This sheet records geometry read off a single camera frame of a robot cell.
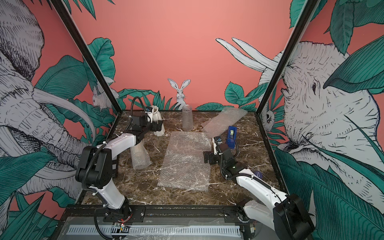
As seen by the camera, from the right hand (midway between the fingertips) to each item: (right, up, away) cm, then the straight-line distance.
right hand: (209, 148), depth 85 cm
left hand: (-33, +19, +9) cm, 39 cm away
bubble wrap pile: (-16, -12, +6) cm, 21 cm away
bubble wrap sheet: (-41, -6, +3) cm, 42 cm away
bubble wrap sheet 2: (+6, +13, +26) cm, 30 cm away
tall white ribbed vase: (-33, +19, +3) cm, 38 cm away
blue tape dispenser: (+16, +6, +14) cm, 22 cm away
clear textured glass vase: (-14, +14, +20) cm, 28 cm away
